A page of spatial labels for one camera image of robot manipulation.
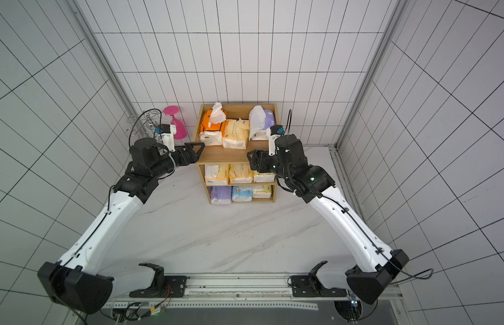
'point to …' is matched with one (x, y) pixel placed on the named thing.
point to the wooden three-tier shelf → (218, 155)
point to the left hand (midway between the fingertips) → (196, 149)
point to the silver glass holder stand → (150, 118)
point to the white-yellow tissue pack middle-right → (263, 177)
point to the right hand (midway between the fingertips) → (247, 155)
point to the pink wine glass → (171, 110)
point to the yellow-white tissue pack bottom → (262, 191)
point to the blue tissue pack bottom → (242, 193)
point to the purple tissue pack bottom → (221, 195)
